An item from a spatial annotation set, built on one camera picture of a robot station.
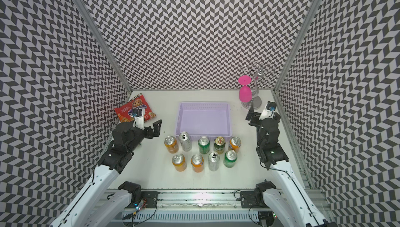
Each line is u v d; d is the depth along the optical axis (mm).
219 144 811
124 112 1016
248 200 734
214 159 747
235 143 825
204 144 819
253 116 648
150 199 730
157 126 700
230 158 770
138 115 629
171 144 808
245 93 971
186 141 788
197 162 770
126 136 555
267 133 513
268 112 609
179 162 759
